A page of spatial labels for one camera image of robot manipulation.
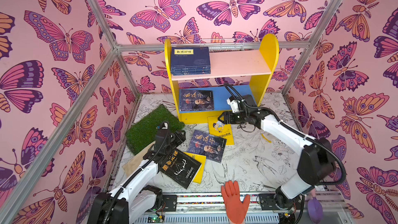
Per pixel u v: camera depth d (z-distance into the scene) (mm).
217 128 978
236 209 721
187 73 730
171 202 733
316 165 443
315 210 702
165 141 662
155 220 718
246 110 659
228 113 747
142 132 970
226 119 757
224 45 925
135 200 551
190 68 711
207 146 902
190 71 715
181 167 830
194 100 950
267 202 730
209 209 730
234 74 745
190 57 743
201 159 866
